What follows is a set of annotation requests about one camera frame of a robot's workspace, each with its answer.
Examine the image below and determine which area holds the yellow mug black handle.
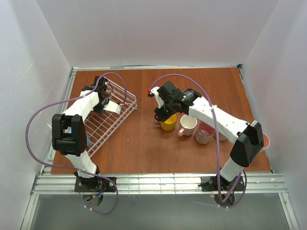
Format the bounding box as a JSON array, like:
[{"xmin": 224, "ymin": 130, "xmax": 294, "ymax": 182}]
[{"xmin": 156, "ymin": 114, "xmax": 177, "ymax": 131}]

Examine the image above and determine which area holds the pink faceted mug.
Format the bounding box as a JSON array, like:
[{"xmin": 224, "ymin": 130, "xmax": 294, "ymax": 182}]
[{"xmin": 177, "ymin": 115, "xmax": 198, "ymax": 137}]

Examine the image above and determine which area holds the pink ghost pattern mug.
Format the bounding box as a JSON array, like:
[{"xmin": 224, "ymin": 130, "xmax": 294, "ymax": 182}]
[{"xmin": 194, "ymin": 122, "xmax": 215, "ymax": 144}]

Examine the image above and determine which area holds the iridescent cream mug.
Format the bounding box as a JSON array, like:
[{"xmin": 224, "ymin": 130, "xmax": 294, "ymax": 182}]
[{"xmin": 213, "ymin": 132, "xmax": 228, "ymax": 141}]

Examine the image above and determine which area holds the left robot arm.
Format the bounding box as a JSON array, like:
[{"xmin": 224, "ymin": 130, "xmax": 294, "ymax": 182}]
[{"xmin": 52, "ymin": 77, "xmax": 109, "ymax": 179}]

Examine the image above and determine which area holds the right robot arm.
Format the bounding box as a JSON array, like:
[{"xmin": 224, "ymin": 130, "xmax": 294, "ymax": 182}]
[{"xmin": 148, "ymin": 81, "xmax": 264, "ymax": 190}]

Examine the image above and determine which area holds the blue patterned mug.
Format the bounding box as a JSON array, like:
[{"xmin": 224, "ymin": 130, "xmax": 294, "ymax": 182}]
[{"xmin": 86, "ymin": 134, "xmax": 93, "ymax": 147}]

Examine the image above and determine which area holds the tall cream pink tumbler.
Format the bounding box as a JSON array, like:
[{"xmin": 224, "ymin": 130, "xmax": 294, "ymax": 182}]
[{"xmin": 262, "ymin": 132, "xmax": 271, "ymax": 150}]

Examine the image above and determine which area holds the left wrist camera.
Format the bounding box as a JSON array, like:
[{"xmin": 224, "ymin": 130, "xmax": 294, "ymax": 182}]
[{"xmin": 103, "ymin": 101, "xmax": 121, "ymax": 114}]

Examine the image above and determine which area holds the white wire dish rack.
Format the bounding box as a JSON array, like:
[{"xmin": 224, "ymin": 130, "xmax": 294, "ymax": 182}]
[{"xmin": 47, "ymin": 78, "xmax": 138, "ymax": 159}]

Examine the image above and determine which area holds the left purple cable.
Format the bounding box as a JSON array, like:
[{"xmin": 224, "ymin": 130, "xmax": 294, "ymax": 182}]
[{"xmin": 25, "ymin": 72, "xmax": 128, "ymax": 215}]

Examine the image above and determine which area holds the purple cable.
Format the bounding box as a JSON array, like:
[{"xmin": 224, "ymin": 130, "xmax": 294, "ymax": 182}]
[
  {"xmin": 151, "ymin": 73, "xmax": 248, "ymax": 208},
  {"xmin": 25, "ymin": 72, "xmax": 128, "ymax": 215}
]

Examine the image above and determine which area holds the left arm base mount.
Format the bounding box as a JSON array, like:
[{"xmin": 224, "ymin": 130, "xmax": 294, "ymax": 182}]
[{"xmin": 74, "ymin": 177, "xmax": 117, "ymax": 193}]

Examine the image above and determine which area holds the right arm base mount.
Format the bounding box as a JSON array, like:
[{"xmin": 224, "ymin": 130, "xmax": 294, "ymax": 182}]
[{"xmin": 198, "ymin": 176, "xmax": 245, "ymax": 192}]

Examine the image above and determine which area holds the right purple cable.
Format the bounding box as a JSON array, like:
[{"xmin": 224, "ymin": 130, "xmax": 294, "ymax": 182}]
[{"xmin": 151, "ymin": 73, "xmax": 248, "ymax": 208}]

